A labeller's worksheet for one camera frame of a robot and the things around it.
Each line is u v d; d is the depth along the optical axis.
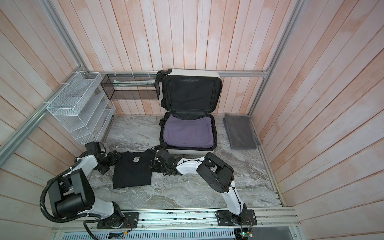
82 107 0.73
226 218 0.74
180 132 1.01
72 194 0.45
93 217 0.53
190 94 0.95
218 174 0.51
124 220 0.73
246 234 0.70
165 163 0.72
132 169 0.89
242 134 1.06
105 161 0.82
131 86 1.06
